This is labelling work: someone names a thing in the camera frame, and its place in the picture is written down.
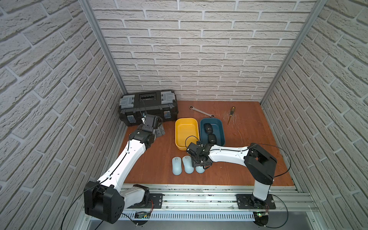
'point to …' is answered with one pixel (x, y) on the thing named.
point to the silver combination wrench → (192, 108)
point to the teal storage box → (218, 129)
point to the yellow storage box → (187, 131)
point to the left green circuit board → (142, 214)
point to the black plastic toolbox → (133, 107)
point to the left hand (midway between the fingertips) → (155, 126)
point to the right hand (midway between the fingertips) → (199, 162)
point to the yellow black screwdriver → (232, 110)
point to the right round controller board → (261, 218)
